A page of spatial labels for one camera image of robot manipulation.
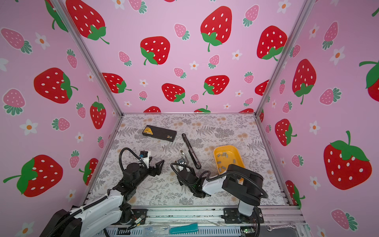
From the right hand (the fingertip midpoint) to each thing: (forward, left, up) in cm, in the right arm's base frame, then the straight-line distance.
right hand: (179, 170), depth 87 cm
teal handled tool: (-28, -11, -3) cm, 30 cm away
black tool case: (+27, +20, -1) cm, 34 cm away
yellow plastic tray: (+15, -28, -3) cm, 32 cm away
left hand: (+2, +12, +7) cm, 14 cm away
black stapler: (+13, -6, -1) cm, 14 cm away
